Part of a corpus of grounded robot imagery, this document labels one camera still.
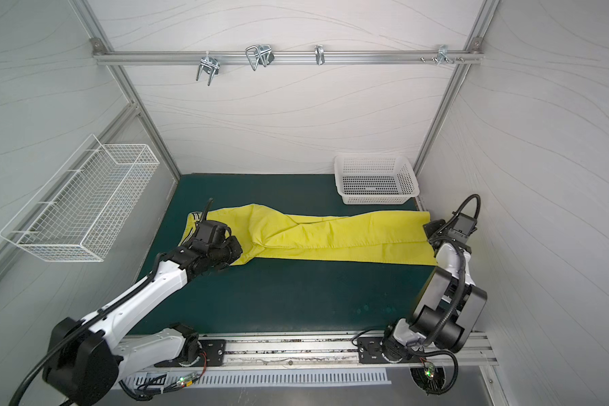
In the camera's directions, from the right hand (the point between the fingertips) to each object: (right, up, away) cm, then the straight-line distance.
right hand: (432, 224), depth 88 cm
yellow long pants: (-58, -4, +7) cm, 59 cm away
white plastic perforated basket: (-12, +18, +31) cm, 38 cm away
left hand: (-65, -8, -5) cm, 66 cm away
